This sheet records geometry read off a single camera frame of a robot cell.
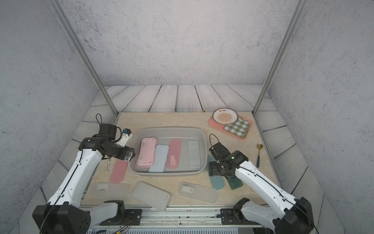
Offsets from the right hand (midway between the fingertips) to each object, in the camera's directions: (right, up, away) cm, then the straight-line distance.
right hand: (218, 170), depth 77 cm
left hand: (-47, +10, +1) cm, 48 cm away
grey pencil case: (-36, -15, +4) cm, 39 cm away
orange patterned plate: (+13, +30, +41) cm, 53 cm away
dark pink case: (-58, -4, +11) cm, 59 cm away
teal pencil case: (+1, -9, +7) cm, 11 cm away
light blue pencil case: (-34, +4, +17) cm, 38 cm away
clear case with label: (-10, -13, +4) cm, 17 cm away
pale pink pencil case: (-43, +6, +18) cm, 47 cm away
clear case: (-63, -13, +4) cm, 64 cm away
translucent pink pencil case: (-25, +3, +16) cm, 30 cm away
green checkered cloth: (+22, +20, +31) cm, 43 cm away
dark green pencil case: (+10, -8, +5) cm, 14 cm away
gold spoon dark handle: (+32, +9, +21) cm, 39 cm away
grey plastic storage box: (-13, +2, +16) cm, 21 cm away
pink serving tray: (+8, +22, +33) cm, 41 cm away
